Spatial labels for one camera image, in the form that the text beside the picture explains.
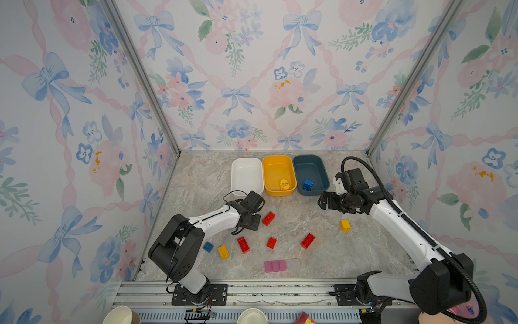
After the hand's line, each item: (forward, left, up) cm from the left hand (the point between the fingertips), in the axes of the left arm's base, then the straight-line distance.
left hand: (253, 220), depth 90 cm
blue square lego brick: (+23, -27, 0) cm, 36 cm away
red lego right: (-9, -23, -1) cm, 25 cm away
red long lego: (+2, -7, -2) cm, 7 cm away
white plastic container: (+28, +5, -2) cm, 29 cm away
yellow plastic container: (+33, -12, -3) cm, 36 cm away
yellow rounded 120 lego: (+20, -15, 0) cm, 25 cm away
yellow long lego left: (-13, +12, -2) cm, 18 cm away
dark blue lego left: (-12, +18, -1) cm, 22 cm away
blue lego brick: (+20, -27, 0) cm, 34 cm away
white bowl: (-34, -1, -5) cm, 35 cm away
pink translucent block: (-18, -17, -3) cm, 24 cm away
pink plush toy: (-33, -72, +4) cm, 79 cm away
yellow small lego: (-2, -41, -1) cm, 41 cm away
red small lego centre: (-9, -8, -2) cm, 12 cm away
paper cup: (-35, +40, +5) cm, 54 cm away
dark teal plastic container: (+25, -30, -1) cm, 39 cm away
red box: (-36, -18, +2) cm, 40 cm away
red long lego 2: (-10, +4, -1) cm, 11 cm away
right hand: (+3, -31, +12) cm, 33 cm away
